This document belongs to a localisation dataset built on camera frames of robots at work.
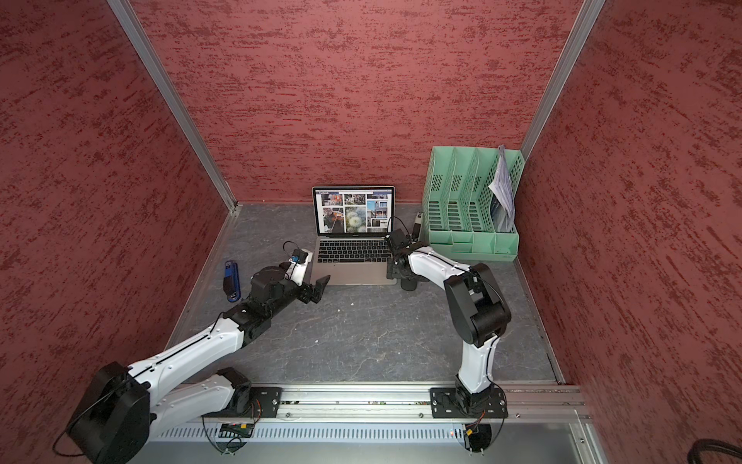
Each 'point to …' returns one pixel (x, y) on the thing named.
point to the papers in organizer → (502, 195)
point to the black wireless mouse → (409, 284)
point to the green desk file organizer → (458, 215)
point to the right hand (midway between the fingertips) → (408, 276)
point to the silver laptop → (350, 224)
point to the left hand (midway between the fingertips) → (314, 274)
